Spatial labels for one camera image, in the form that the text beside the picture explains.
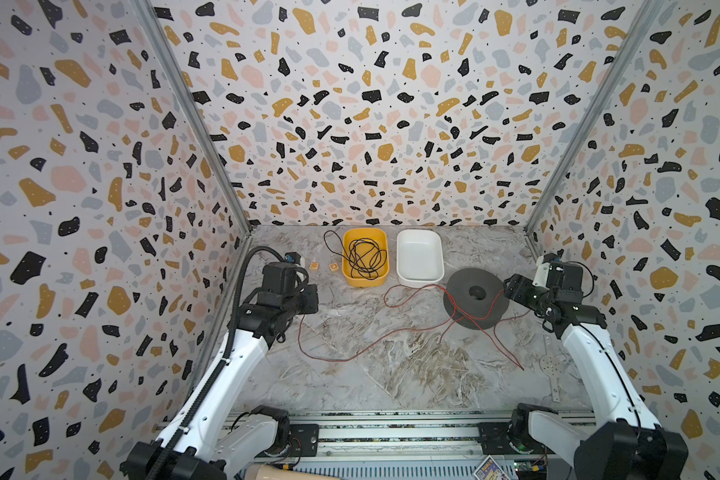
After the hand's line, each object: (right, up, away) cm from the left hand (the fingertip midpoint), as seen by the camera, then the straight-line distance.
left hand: (312, 286), depth 77 cm
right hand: (+54, +2, +4) cm, 54 cm away
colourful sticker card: (+43, -42, -8) cm, 60 cm away
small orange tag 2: (+1, +4, +32) cm, 32 cm away
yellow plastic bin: (+17, +15, +36) cm, 43 cm away
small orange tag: (-7, +4, +32) cm, 33 cm away
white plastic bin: (+32, +7, +33) cm, 47 cm away
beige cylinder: (-8, -41, -9) cm, 43 cm away
